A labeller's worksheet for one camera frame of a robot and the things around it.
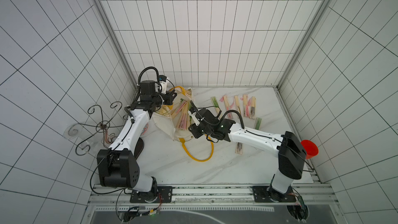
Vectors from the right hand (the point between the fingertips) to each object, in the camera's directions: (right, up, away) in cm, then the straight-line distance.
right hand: (192, 121), depth 83 cm
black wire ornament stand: (-37, -1, -21) cm, 42 cm away
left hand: (-9, +14, 0) cm, 17 cm away
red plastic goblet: (+59, -12, -8) cm, 61 cm away
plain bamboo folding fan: (+31, +9, +28) cm, 43 cm away
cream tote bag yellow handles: (-13, -1, +16) cm, 21 cm away
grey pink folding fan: (+42, +9, +28) cm, 51 cm away
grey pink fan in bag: (+27, -16, +5) cm, 32 cm away
